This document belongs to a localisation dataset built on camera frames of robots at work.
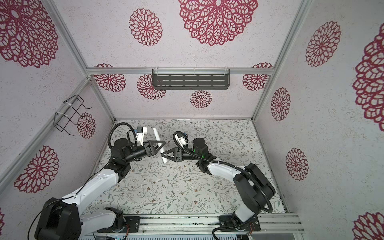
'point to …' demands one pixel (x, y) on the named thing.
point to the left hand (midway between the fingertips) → (163, 144)
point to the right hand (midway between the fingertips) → (163, 154)
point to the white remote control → (160, 144)
